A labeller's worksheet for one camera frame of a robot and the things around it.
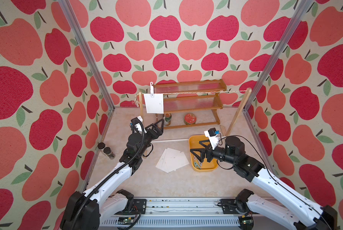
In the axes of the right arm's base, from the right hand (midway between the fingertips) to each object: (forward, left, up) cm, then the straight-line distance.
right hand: (196, 148), depth 70 cm
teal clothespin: (+1, -3, -23) cm, 23 cm away
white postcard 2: (+8, +15, -22) cm, 28 cm away
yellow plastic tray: (+1, -8, -22) cm, 23 cm away
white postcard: (+4, +9, -23) cm, 25 cm away
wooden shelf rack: (+62, +1, -28) cm, 68 cm away
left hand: (+9, +19, +6) cm, 22 cm away
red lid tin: (+36, +2, -19) cm, 41 cm away
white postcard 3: (-1, +19, -23) cm, 30 cm away
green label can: (+29, +19, -14) cm, 38 cm away
